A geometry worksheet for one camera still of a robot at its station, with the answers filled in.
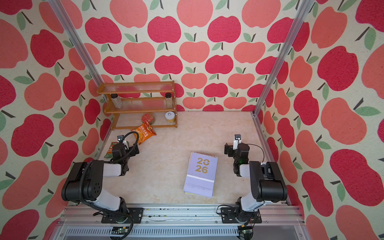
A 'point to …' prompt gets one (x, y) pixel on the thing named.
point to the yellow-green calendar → (200, 195)
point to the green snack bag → (109, 153)
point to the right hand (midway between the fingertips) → (236, 146)
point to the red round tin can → (147, 117)
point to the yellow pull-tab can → (170, 116)
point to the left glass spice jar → (116, 100)
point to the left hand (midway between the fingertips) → (129, 145)
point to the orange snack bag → (143, 132)
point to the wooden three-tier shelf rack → (141, 105)
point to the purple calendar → (201, 175)
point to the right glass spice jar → (169, 100)
